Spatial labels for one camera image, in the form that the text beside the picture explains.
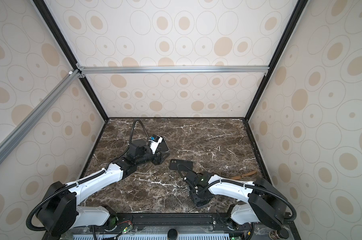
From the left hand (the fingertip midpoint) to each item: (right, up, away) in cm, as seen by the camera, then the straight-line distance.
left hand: (169, 150), depth 80 cm
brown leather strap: (+41, -17, +10) cm, 46 cm away
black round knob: (+3, -33, -17) cm, 37 cm away
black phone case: (+1, -11, +15) cm, 19 cm away
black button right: (+50, -33, -17) cm, 62 cm away
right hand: (+16, -27, +3) cm, 32 cm away
